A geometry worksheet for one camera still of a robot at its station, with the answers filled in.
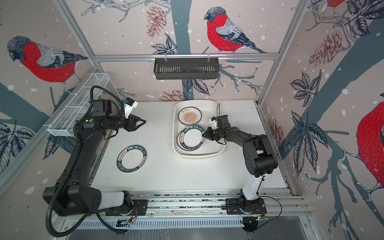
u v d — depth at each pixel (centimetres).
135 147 95
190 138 97
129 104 65
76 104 76
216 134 83
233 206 73
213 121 90
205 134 95
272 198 65
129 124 64
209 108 115
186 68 107
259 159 49
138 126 70
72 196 38
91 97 58
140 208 73
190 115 110
